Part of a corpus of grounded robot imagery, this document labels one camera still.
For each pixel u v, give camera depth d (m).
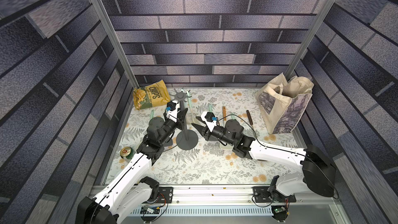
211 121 0.58
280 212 0.72
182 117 0.66
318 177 0.44
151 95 1.06
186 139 0.92
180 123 0.64
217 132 0.63
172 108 0.60
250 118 1.01
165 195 0.74
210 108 1.07
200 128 0.64
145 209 0.71
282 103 0.80
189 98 0.62
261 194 0.73
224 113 1.05
